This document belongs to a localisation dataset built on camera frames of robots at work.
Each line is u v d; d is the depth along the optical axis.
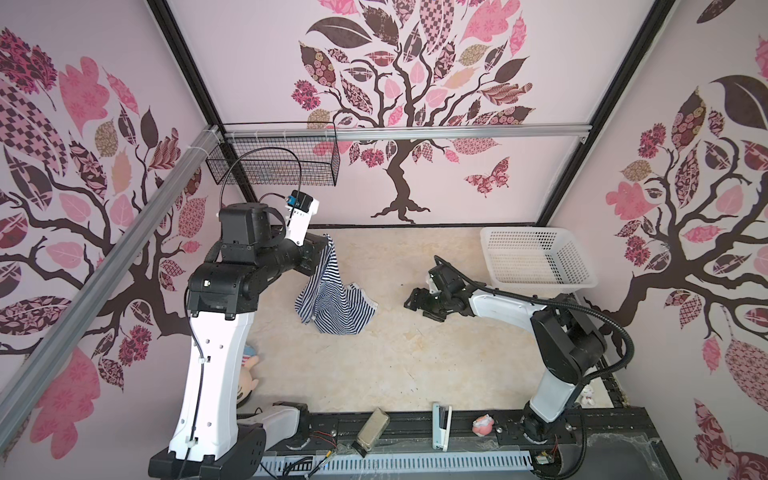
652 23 0.71
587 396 0.78
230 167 0.96
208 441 0.35
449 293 0.72
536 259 1.10
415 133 0.92
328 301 0.79
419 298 0.82
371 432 0.71
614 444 0.72
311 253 0.51
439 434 0.71
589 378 0.51
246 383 0.76
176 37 0.70
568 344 0.48
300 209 0.49
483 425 0.71
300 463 0.72
